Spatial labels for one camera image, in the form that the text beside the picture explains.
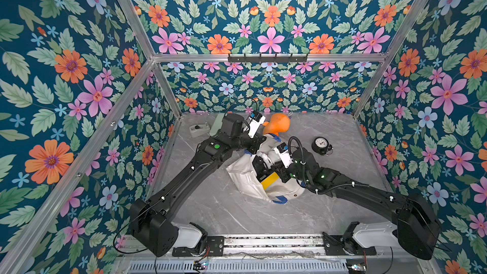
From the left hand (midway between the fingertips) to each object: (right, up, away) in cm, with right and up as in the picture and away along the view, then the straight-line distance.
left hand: (267, 136), depth 73 cm
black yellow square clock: (0, -18, +11) cm, 21 cm away
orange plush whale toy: (+8, +7, +33) cm, 35 cm away
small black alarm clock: (+31, -6, +29) cm, 43 cm away
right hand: (+5, -11, +8) cm, 14 cm away
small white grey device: (-39, +3, +34) cm, 52 cm away
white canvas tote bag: (+3, -24, +11) cm, 27 cm away
